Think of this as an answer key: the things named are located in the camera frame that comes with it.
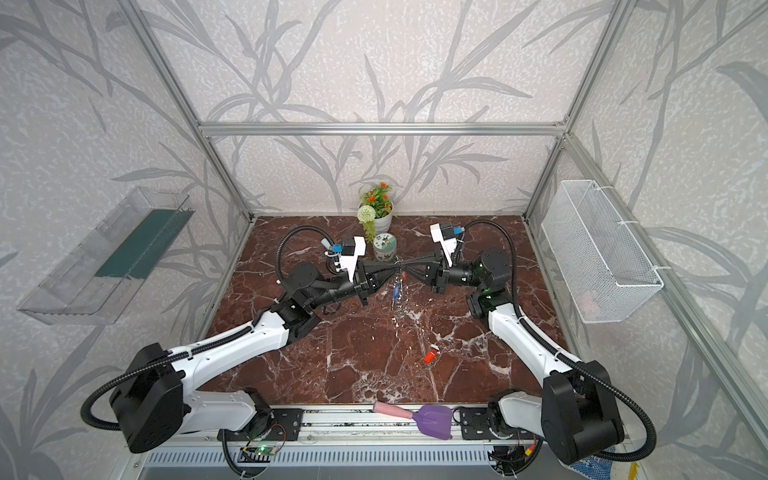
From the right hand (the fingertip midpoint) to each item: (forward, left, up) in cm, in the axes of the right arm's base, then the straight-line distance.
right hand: (404, 262), depth 66 cm
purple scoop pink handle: (-26, -7, -31) cm, 42 cm away
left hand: (-2, +1, +2) cm, 3 cm away
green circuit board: (-32, +35, -32) cm, 58 cm away
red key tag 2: (-10, -7, -32) cm, 35 cm away
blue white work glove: (-36, -43, -32) cm, 64 cm away
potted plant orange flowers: (+36, +11, -20) cm, 42 cm away
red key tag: (-3, 0, -2) cm, 4 cm away
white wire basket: (-2, -42, +2) cm, 42 cm away
